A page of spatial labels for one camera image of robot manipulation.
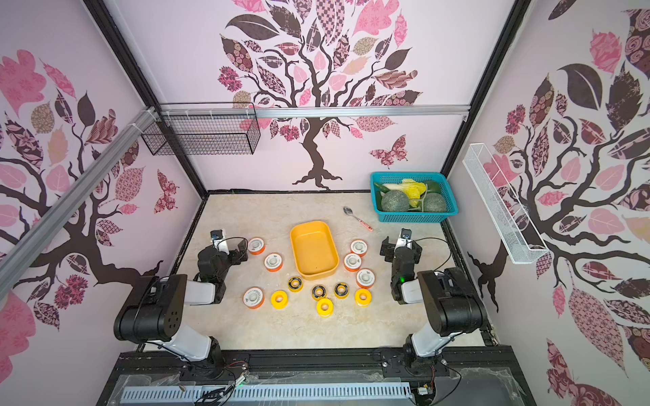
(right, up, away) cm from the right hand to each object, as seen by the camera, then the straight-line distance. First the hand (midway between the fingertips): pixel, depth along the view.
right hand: (400, 240), depth 93 cm
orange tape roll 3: (-15, -3, +6) cm, 17 cm away
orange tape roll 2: (-54, -19, -7) cm, 58 cm away
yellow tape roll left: (-44, -20, -7) cm, 49 cm away
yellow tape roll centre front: (-28, -24, -10) cm, 38 cm away
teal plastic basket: (+9, +18, +13) cm, 24 cm away
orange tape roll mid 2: (-18, -9, +1) cm, 20 cm away
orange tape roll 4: (-14, -14, -3) cm, 20 cm away
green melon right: (+16, +15, +7) cm, 23 cm away
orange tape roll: (-57, -3, +9) cm, 58 cm away
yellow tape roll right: (-15, -19, -7) cm, 25 cm away
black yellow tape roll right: (-23, -18, -5) cm, 29 cm away
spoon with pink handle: (-19, +12, +19) cm, 29 cm away
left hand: (-64, -1, +1) cm, 64 cm away
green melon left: (0, +15, +7) cm, 17 cm away
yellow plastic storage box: (-33, -5, +11) cm, 35 cm away
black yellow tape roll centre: (-31, -18, -4) cm, 36 cm away
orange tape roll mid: (-49, -9, +1) cm, 49 cm away
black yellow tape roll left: (-39, -16, -3) cm, 42 cm away
